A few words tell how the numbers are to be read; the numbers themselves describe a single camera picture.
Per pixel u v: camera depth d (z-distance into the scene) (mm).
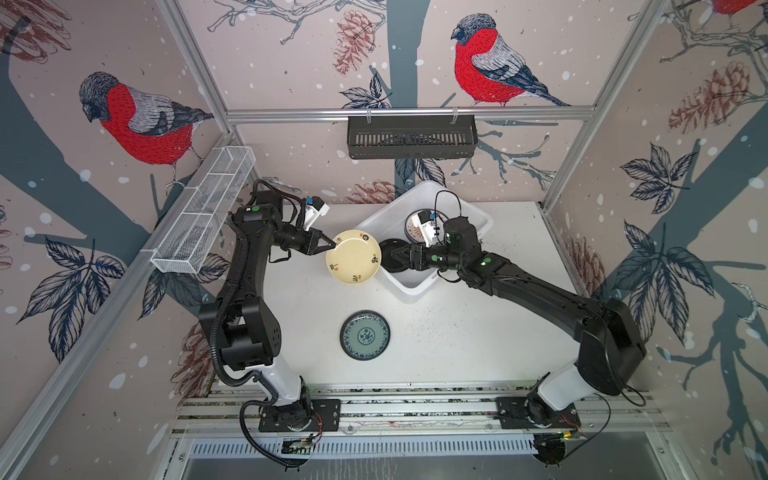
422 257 685
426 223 709
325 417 731
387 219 994
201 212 778
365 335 876
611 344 431
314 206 728
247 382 488
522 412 728
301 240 703
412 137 1041
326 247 780
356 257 798
